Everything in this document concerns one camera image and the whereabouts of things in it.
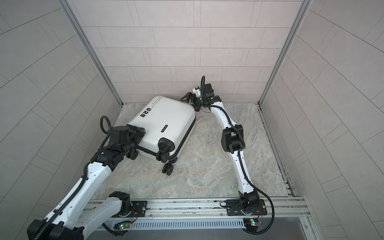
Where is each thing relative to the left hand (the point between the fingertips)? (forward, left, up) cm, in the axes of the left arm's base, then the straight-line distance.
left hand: (147, 131), depth 78 cm
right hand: (+23, -18, -2) cm, 30 cm away
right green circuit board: (-38, -52, -18) cm, 67 cm away
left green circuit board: (-39, +6, -14) cm, 42 cm away
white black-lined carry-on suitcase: (+4, -12, +2) cm, 12 cm away
